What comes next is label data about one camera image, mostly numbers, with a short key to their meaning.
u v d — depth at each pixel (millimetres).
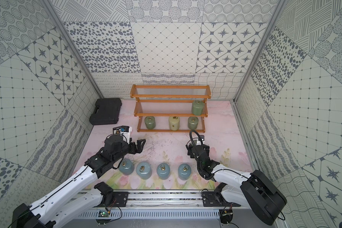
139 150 712
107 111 1074
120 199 738
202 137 757
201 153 658
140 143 731
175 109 1155
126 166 780
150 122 963
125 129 684
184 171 762
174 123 956
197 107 878
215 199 657
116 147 594
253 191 423
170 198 761
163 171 764
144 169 757
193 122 961
